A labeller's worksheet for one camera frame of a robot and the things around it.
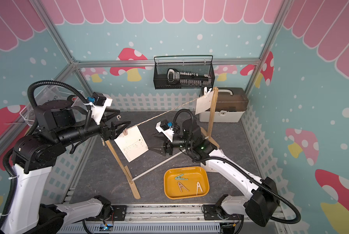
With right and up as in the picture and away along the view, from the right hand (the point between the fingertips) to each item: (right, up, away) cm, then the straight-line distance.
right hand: (152, 142), depth 63 cm
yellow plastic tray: (+16, -26, +21) cm, 36 cm away
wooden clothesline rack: (-17, -17, +17) cm, 30 cm away
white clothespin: (+23, -27, +18) cm, 40 cm away
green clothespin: (+12, -24, +22) cm, 34 cm away
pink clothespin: (+13, -27, +20) cm, 36 cm away
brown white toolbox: (+47, +22, +34) cm, 63 cm away
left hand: (-9, +9, -10) cm, 16 cm away
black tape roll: (-49, +22, +17) cm, 57 cm away
